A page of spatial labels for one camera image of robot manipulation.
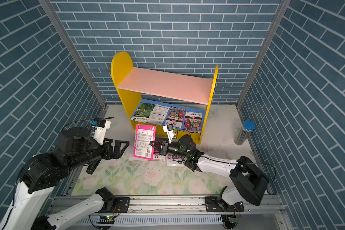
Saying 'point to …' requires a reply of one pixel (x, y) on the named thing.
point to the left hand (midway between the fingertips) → (126, 142)
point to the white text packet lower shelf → (158, 115)
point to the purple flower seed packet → (176, 160)
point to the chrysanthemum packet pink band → (176, 117)
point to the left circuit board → (106, 219)
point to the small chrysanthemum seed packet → (193, 122)
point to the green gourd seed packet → (143, 113)
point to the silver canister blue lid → (247, 126)
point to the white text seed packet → (132, 158)
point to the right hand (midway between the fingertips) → (152, 145)
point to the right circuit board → (233, 220)
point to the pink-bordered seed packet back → (144, 134)
